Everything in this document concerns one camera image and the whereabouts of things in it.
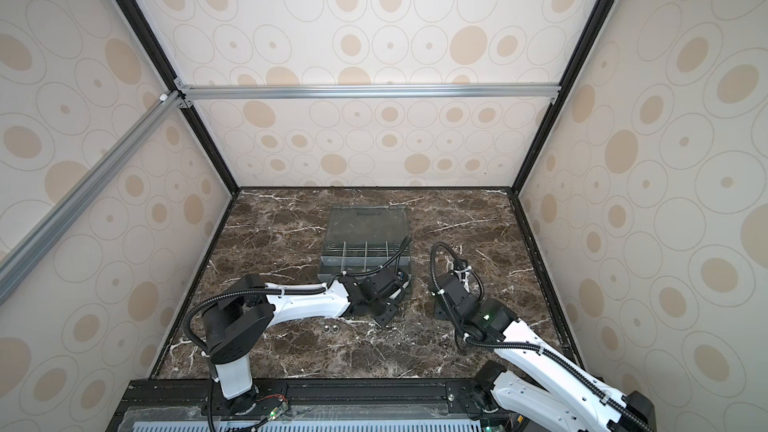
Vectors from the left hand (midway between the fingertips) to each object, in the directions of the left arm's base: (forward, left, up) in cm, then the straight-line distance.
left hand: (399, 308), depth 86 cm
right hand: (0, -12, +8) cm, 15 cm away
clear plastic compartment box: (+27, +13, -5) cm, 31 cm away
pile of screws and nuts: (-5, +19, -2) cm, 20 cm away
